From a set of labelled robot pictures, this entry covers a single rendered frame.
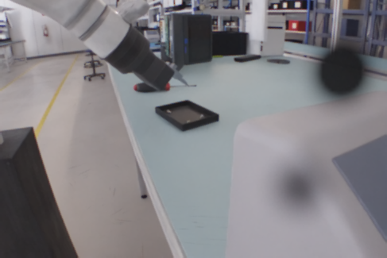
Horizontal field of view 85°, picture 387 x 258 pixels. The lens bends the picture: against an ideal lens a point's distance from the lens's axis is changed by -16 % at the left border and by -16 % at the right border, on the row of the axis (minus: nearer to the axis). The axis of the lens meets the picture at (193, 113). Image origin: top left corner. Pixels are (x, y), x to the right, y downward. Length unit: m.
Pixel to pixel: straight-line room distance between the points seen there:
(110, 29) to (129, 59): 0.06
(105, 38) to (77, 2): 0.07
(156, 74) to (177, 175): 0.19
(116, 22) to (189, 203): 0.28
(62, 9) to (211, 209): 0.32
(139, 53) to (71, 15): 0.12
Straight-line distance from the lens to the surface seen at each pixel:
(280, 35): 1.37
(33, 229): 0.98
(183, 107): 0.54
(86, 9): 0.39
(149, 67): 0.43
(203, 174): 0.32
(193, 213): 0.27
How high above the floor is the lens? 1.18
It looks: 21 degrees down
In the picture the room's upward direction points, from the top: 1 degrees counter-clockwise
